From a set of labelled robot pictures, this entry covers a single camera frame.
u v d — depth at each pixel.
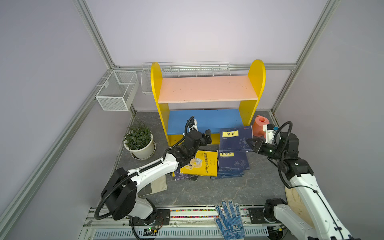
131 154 0.94
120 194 0.42
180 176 0.83
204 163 0.85
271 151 0.62
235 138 0.78
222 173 0.85
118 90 1.02
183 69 0.94
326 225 0.39
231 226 0.71
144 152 0.89
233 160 0.90
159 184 0.84
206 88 0.75
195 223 0.73
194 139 0.59
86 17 0.71
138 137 0.84
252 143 0.71
